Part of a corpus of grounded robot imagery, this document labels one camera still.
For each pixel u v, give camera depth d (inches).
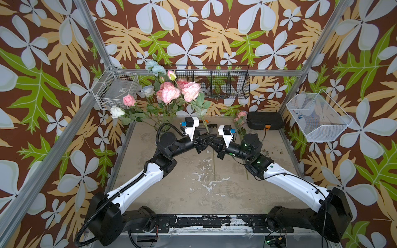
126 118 28.2
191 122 21.6
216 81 38.3
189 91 20.0
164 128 21.4
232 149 24.2
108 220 15.4
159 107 33.4
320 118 32.2
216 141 24.3
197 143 22.3
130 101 26.0
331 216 15.3
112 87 34.2
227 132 22.6
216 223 29.5
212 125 46.1
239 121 45.1
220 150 23.8
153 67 31.8
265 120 44.6
